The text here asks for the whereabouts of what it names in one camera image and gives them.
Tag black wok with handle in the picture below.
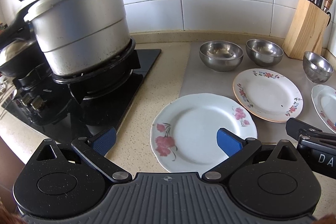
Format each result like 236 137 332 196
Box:
1 1 46 78

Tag steel bowl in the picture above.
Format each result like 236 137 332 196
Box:
302 51 334 84
245 39 284 68
199 40 244 72

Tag large aluminium stock pot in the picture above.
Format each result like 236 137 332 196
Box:
26 0 131 77

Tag white plate pink flowers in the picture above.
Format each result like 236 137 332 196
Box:
150 93 257 174

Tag black scissors handle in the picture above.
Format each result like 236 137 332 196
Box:
326 11 331 27

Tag wooden knife block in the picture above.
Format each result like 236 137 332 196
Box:
282 0 330 60

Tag black gas stove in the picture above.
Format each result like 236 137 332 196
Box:
1 40 161 143

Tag white plate orange rim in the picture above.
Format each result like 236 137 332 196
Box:
232 68 303 123

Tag white plate floral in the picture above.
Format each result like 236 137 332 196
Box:
311 84 336 133

